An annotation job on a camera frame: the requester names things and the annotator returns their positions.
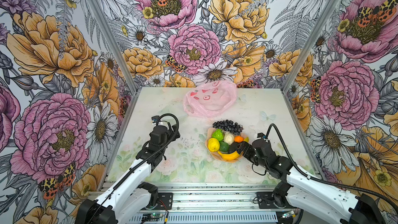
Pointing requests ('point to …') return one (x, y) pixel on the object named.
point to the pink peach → (238, 139)
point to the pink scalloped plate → (214, 154)
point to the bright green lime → (218, 134)
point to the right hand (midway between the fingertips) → (240, 154)
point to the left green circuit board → (152, 215)
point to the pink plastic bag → (209, 99)
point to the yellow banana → (229, 156)
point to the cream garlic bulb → (228, 138)
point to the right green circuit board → (288, 214)
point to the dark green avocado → (224, 146)
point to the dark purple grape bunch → (229, 125)
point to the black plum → (232, 147)
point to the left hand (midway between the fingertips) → (169, 131)
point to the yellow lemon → (213, 144)
